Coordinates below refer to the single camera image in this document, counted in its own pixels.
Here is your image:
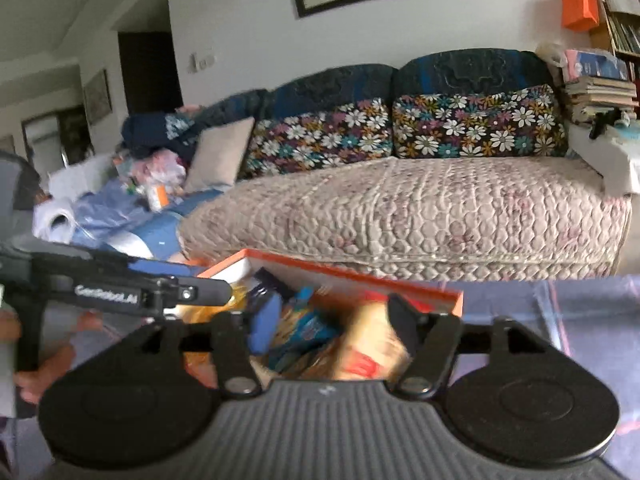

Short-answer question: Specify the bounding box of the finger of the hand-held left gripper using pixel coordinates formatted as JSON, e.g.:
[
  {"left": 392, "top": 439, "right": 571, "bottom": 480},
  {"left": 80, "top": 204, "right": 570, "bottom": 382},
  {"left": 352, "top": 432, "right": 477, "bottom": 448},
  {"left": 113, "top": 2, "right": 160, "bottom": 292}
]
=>
[{"left": 162, "top": 276, "right": 234, "bottom": 307}]

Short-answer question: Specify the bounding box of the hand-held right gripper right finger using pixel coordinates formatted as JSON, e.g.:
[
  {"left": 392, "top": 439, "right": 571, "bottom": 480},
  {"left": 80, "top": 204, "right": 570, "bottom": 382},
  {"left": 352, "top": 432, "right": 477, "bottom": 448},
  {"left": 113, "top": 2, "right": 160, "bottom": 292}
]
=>
[{"left": 387, "top": 294, "right": 561, "bottom": 400}]

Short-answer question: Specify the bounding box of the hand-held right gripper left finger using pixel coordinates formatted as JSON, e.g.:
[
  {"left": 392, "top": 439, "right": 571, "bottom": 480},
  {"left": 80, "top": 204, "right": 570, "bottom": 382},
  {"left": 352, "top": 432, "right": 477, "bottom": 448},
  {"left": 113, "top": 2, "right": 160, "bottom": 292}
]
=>
[{"left": 127, "top": 292, "right": 283, "bottom": 400}]

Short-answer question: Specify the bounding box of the golden bread packet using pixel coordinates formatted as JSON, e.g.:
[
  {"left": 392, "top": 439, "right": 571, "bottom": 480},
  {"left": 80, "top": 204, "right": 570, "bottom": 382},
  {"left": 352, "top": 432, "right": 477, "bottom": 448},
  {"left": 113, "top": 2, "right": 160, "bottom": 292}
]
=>
[{"left": 320, "top": 302, "right": 416, "bottom": 381}]

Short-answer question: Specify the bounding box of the blue cookie packet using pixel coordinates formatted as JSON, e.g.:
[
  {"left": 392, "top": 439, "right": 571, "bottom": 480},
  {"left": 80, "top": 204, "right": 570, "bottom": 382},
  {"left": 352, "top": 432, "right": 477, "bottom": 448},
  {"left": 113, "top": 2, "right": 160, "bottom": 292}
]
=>
[{"left": 272, "top": 287, "right": 346, "bottom": 371}]

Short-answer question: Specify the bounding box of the orange cardboard box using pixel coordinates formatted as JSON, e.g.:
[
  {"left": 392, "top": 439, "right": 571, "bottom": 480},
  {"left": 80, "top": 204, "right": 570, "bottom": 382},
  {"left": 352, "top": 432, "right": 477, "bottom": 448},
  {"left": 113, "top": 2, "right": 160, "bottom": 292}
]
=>
[{"left": 182, "top": 248, "right": 464, "bottom": 391}]

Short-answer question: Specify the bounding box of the person's left hand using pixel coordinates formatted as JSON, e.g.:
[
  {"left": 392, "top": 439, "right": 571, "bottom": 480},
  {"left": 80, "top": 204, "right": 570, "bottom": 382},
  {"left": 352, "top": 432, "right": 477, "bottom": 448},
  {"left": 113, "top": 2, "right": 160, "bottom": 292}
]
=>
[{"left": 0, "top": 310, "right": 107, "bottom": 407}]

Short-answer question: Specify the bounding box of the light blue cloth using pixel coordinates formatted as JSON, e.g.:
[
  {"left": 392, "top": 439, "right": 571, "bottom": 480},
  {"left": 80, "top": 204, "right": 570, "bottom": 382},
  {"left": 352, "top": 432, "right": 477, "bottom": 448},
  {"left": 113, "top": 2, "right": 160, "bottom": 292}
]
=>
[{"left": 75, "top": 180, "right": 151, "bottom": 246}]

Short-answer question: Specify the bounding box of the white cloth bundle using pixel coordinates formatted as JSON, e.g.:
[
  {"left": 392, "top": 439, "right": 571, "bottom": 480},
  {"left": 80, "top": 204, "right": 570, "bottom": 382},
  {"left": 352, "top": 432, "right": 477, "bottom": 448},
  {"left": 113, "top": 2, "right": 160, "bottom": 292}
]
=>
[{"left": 32, "top": 200, "right": 76, "bottom": 243}]

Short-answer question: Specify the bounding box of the quilted beige sofa cover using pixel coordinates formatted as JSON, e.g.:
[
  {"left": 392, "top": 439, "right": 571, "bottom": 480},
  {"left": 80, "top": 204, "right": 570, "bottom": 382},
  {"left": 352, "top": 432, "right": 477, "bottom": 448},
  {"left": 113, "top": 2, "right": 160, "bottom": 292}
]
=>
[{"left": 177, "top": 152, "right": 633, "bottom": 281}]

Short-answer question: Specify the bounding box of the pink clutter pile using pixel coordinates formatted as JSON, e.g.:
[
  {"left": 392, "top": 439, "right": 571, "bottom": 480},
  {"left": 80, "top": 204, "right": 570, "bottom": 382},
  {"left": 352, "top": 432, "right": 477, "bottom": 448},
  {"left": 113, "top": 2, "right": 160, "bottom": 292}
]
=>
[{"left": 115, "top": 152, "right": 186, "bottom": 211}]

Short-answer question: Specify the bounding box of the beige pillow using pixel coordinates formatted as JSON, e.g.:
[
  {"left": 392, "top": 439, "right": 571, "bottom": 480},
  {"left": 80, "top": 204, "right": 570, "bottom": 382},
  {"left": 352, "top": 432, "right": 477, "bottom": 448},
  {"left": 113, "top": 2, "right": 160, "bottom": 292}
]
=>
[{"left": 185, "top": 116, "right": 256, "bottom": 193}]

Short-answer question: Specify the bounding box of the dark blue garment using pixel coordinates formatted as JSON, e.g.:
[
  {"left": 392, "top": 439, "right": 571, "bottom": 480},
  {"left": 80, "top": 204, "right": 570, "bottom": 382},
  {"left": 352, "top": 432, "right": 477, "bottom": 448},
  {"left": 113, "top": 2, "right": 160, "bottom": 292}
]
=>
[{"left": 122, "top": 110, "right": 201, "bottom": 161}]

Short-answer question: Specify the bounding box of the floral cushion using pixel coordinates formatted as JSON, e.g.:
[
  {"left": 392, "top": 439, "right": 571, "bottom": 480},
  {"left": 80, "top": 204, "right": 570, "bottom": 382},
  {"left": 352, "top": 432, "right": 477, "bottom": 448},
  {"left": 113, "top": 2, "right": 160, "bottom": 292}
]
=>
[
  {"left": 245, "top": 100, "right": 394, "bottom": 177},
  {"left": 392, "top": 85, "right": 568, "bottom": 161}
]

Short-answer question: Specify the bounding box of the small framed picture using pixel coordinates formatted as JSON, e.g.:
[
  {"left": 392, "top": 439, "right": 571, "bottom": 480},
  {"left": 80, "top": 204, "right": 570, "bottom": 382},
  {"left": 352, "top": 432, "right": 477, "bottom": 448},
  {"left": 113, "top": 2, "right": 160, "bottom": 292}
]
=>
[{"left": 82, "top": 70, "right": 113, "bottom": 126}]

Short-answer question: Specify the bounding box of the dark blue sofa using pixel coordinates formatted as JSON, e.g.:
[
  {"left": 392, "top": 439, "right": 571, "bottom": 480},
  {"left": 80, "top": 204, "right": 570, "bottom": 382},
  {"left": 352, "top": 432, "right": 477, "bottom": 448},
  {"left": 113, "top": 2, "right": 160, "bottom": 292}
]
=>
[{"left": 120, "top": 49, "right": 633, "bottom": 281}]

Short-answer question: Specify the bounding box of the stack of books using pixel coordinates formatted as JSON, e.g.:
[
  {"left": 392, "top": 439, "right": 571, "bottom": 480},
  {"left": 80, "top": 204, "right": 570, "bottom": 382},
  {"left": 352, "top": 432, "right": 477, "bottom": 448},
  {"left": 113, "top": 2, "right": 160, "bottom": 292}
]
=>
[{"left": 537, "top": 47, "right": 640, "bottom": 126}]

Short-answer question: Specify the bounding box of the orange paper bag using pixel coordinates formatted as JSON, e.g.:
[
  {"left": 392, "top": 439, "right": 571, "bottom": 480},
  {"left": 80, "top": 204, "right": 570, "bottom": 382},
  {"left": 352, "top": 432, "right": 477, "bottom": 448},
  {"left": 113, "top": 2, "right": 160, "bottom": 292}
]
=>
[{"left": 562, "top": 0, "right": 599, "bottom": 31}]

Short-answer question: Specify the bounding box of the wooden bookshelf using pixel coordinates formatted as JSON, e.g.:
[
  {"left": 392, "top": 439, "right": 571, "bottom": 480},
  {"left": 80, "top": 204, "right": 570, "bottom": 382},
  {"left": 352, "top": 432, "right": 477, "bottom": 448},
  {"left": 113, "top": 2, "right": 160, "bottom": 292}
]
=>
[{"left": 587, "top": 0, "right": 640, "bottom": 56}]

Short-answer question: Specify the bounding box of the white wall switch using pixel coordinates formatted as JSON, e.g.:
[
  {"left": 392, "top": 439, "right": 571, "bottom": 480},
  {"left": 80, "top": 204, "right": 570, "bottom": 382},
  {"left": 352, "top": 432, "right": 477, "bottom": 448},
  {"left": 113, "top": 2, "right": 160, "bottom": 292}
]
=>
[{"left": 190, "top": 52, "right": 218, "bottom": 74}]

